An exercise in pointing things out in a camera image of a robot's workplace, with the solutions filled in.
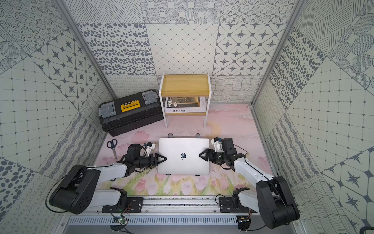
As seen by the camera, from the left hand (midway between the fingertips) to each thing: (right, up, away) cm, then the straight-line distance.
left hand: (163, 157), depth 86 cm
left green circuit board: (-17, -27, -16) cm, 35 cm away
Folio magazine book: (+5, +32, +7) cm, 33 cm away
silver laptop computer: (+12, +1, -2) cm, 12 cm away
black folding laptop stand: (+21, +13, +2) cm, 25 cm away
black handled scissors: (-37, +6, +10) cm, 39 cm away
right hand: (+25, 0, 0) cm, 25 cm away
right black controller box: (+43, -29, -14) cm, 54 cm away
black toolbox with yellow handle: (-23, +26, +6) cm, 35 cm away
